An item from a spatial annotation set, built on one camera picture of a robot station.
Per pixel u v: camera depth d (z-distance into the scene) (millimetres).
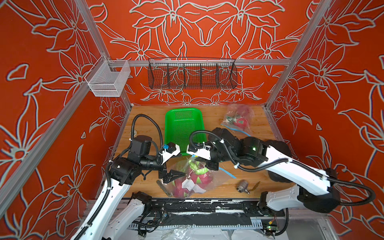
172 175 530
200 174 608
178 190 666
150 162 530
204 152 505
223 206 743
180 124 1076
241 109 1064
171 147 510
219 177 693
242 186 759
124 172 441
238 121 987
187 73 1005
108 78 944
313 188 393
